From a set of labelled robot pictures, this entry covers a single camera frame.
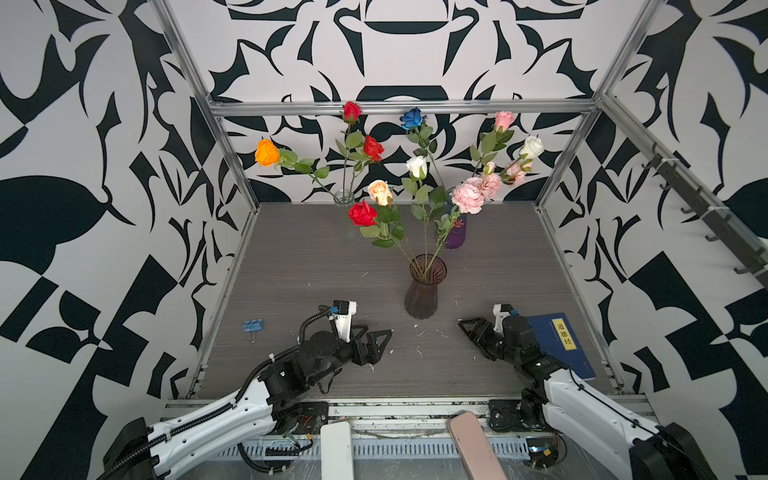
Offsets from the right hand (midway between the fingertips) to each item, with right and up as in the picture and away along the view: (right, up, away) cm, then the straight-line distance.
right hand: (464, 326), depth 85 cm
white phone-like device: (-33, -24, -16) cm, 44 cm away
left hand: (-23, +4, -11) cm, 26 cm away
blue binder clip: (-60, -1, +2) cm, 60 cm away
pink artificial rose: (+9, +53, +3) cm, 54 cm away
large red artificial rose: (-26, +51, +5) cm, 57 cm away
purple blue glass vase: (-1, +25, +6) cm, 26 cm away
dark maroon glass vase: (-11, +16, -4) cm, 20 cm away
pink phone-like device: (-1, -23, -18) cm, 29 cm away
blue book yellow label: (+27, -4, +1) cm, 28 cm away
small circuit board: (+15, -25, -14) cm, 32 cm away
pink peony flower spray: (+13, +43, -2) cm, 45 cm away
